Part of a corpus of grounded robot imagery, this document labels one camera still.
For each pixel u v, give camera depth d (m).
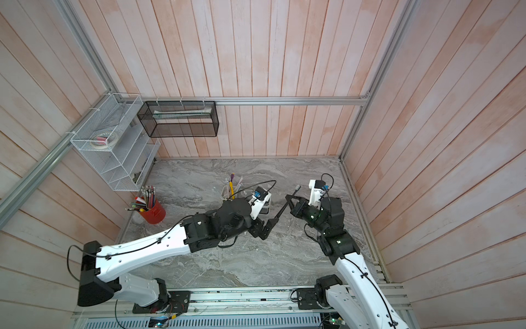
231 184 0.87
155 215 0.88
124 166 0.78
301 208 0.63
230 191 0.90
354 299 0.57
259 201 0.56
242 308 0.73
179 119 1.05
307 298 0.73
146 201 0.86
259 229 0.58
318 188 0.65
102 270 0.39
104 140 0.74
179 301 0.73
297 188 0.70
